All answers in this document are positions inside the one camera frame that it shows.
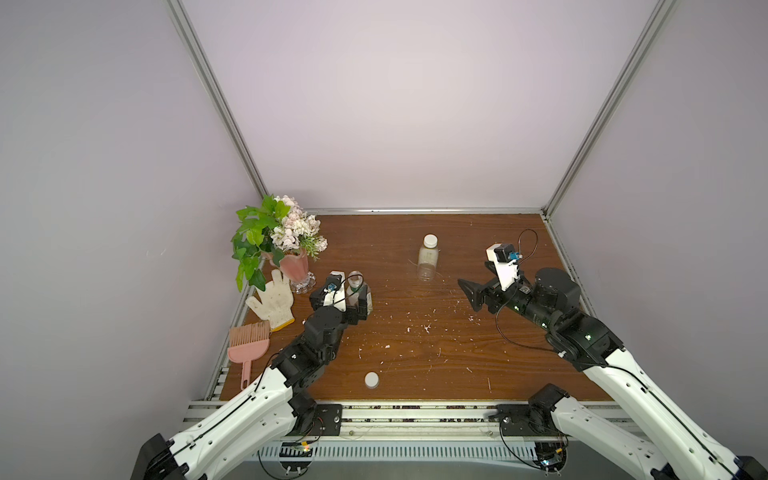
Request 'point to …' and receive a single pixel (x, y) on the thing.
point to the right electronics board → (550, 456)
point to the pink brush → (248, 343)
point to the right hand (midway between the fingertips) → (478, 265)
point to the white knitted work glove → (277, 303)
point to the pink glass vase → (295, 267)
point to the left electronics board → (295, 449)
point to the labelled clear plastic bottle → (355, 280)
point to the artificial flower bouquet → (276, 226)
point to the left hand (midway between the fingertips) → (350, 285)
